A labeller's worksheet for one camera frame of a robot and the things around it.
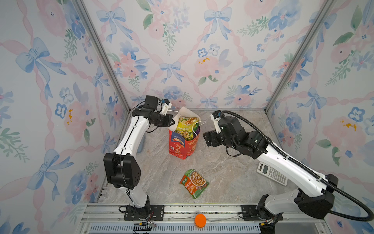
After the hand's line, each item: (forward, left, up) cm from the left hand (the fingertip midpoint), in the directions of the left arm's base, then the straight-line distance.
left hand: (174, 121), depth 83 cm
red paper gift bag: (-11, -2, -11) cm, 15 cm away
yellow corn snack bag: (-1, -6, -3) cm, 7 cm away
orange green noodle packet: (-27, -12, -23) cm, 37 cm away
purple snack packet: (-3, -12, -3) cm, 13 cm away
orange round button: (-46, -14, -16) cm, 50 cm away
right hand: (-12, -18, +6) cm, 23 cm away
